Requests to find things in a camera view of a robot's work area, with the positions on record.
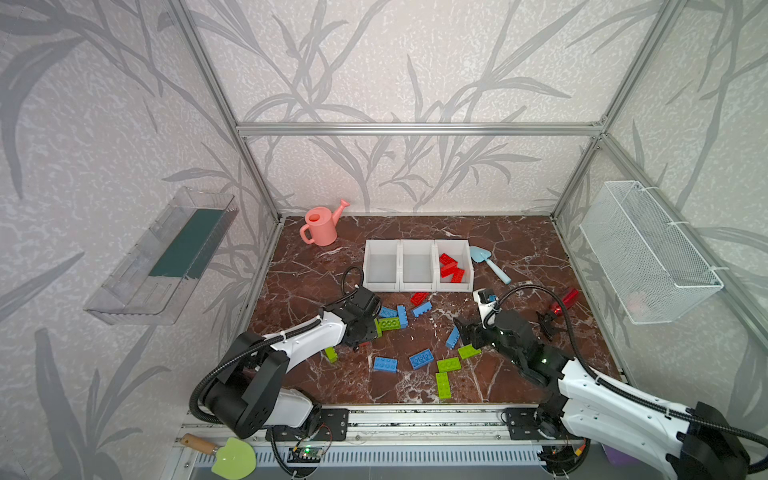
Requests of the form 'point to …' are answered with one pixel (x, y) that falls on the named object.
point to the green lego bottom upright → (443, 384)
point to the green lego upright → (377, 322)
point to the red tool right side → (568, 301)
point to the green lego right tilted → (468, 351)
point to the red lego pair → (446, 272)
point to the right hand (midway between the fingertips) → (466, 305)
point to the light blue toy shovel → (479, 255)
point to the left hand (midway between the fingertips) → (373, 324)
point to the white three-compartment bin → (414, 266)
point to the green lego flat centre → (392, 323)
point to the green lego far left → (331, 354)
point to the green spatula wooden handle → (233, 459)
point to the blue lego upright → (401, 310)
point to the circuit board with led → (304, 454)
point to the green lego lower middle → (448, 365)
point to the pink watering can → (322, 225)
